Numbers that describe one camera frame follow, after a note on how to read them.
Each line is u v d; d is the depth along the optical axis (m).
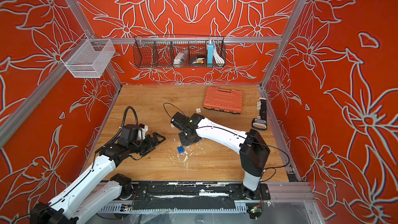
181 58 0.92
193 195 0.73
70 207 0.97
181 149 0.85
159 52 1.01
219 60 0.91
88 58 0.92
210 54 0.87
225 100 1.04
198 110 1.04
